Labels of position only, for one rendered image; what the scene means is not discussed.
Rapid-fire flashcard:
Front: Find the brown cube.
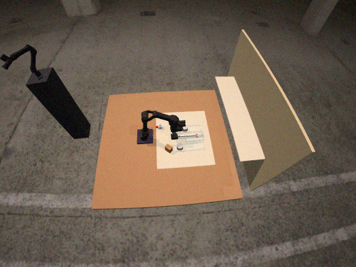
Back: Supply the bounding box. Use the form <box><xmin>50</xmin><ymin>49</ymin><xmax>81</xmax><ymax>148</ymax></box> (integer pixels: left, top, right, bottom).
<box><xmin>165</xmin><ymin>144</ymin><xmax>172</xmax><ymax>153</ymax></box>

